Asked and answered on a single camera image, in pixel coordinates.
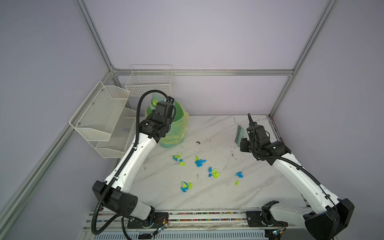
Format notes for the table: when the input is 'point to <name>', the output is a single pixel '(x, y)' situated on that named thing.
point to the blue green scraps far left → (176, 157)
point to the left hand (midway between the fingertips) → (156, 115)
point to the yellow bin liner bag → (178, 129)
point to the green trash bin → (176, 134)
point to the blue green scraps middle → (214, 171)
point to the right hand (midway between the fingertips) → (242, 141)
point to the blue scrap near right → (239, 174)
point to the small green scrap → (236, 182)
